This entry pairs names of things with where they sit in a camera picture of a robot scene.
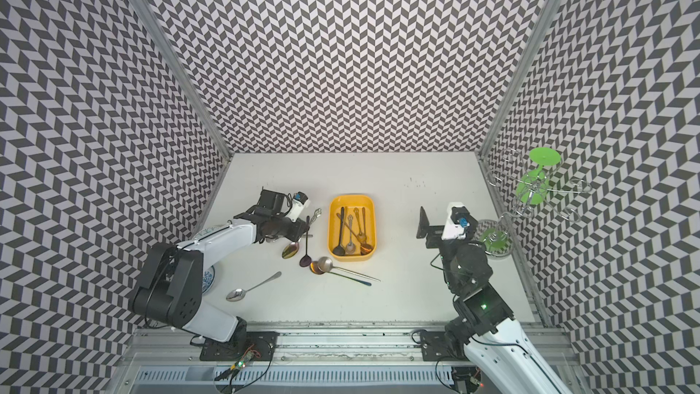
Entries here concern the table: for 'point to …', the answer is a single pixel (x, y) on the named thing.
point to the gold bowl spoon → (290, 250)
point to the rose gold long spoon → (366, 248)
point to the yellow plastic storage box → (350, 202)
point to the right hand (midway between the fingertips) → (439, 212)
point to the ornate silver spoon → (350, 248)
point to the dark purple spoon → (306, 261)
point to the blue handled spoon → (314, 269)
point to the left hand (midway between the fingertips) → (305, 229)
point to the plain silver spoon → (237, 295)
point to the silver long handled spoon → (325, 264)
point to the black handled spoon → (339, 250)
